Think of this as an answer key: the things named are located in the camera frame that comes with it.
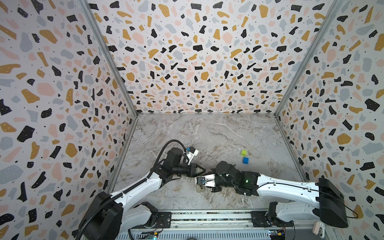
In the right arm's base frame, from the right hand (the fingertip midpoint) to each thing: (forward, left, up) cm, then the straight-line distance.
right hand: (199, 175), depth 73 cm
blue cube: (+16, -29, -16) cm, 37 cm away
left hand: (+3, -3, -1) cm, 4 cm away
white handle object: (-20, -57, -14) cm, 62 cm away
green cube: (+21, -28, -15) cm, 39 cm away
